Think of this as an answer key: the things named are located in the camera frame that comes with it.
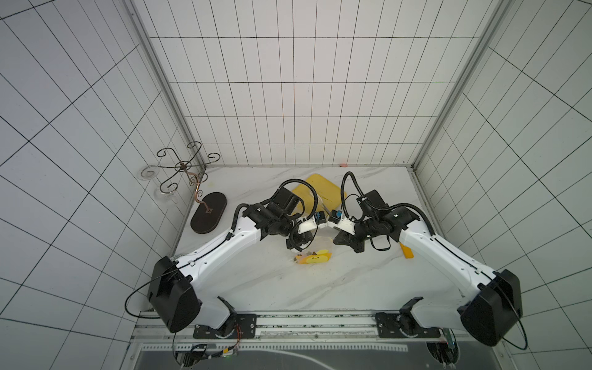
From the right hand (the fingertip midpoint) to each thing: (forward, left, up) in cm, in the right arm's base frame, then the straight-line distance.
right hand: (336, 233), depth 78 cm
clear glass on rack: (+8, +63, +19) cm, 66 cm away
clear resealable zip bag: (-5, +7, -10) cm, 14 cm away
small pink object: (+50, -7, -16) cm, 53 cm away
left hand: (-4, +11, +1) cm, 12 cm away
